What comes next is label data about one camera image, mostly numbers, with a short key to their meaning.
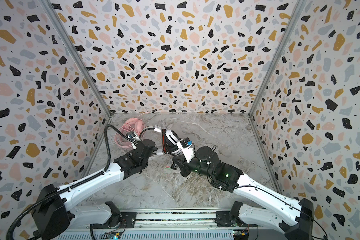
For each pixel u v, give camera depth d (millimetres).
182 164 594
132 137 679
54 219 386
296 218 397
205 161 482
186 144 556
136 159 600
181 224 732
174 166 650
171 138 732
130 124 1028
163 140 756
